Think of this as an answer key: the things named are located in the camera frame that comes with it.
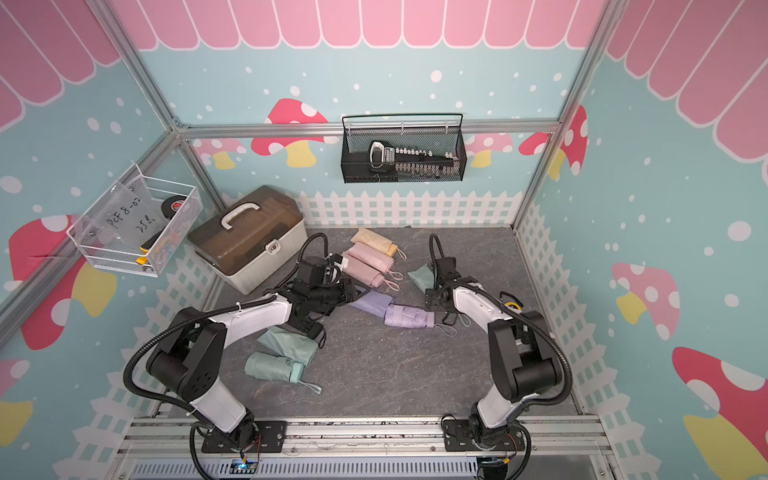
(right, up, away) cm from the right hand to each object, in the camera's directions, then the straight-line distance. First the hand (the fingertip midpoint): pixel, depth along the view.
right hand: (444, 301), depth 95 cm
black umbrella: (-40, -9, -3) cm, 42 cm away
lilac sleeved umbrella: (-12, -4, -2) cm, 13 cm away
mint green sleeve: (-44, -12, -7) cm, 47 cm away
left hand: (-24, +3, -7) cm, 25 cm away
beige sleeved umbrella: (-25, +21, +18) cm, 38 cm away
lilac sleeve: (-23, 0, 0) cm, 23 cm away
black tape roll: (-76, +28, -15) cm, 82 cm away
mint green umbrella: (-49, -17, -12) cm, 53 cm away
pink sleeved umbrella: (-24, +14, +13) cm, 30 cm away
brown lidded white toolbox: (-60, +20, -4) cm, 63 cm away
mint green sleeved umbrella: (-6, +7, +7) cm, 12 cm away
